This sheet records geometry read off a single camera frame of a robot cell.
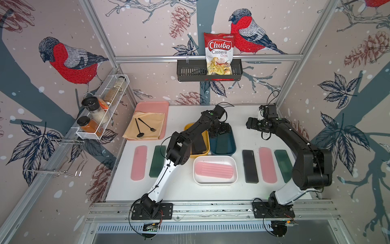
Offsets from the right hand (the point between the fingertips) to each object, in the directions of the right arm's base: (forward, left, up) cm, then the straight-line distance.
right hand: (252, 123), depth 93 cm
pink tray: (+24, +67, -12) cm, 72 cm away
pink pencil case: (-27, +24, -10) cm, 37 cm away
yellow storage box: (-6, +28, -9) cm, 31 cm away
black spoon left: (-2, +74, -12) cm, 76 cm away
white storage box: (-32, +31, -12) cm, 46 cm away
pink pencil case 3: (-24, +69, -13) cm, 74 cm away
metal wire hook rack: (-36, +83, +22) cm, 93 cm away
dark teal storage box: (-10, +12, -11) cm, 19 cm away
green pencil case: (-8, +18, -12) cm, 23 cm away
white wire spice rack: (+8, +85, +23) cm, 88 cm away
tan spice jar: (-2, +79, +23) cm, 82 cm away
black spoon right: (+2, +68, -13) cm, 69 cm away
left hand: (-3, +14, -5) cm, 16 cm away
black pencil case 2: (-25, +3, -12) cm, 28 cm away
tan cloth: (+10, +68, -12) cm, 70 cm away
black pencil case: (-13, +33, -9) cm, 36 cm away
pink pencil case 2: (-21, -9, -14) cm, 27 cm away
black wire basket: (+36, +37, +14) cm, 53 cm away
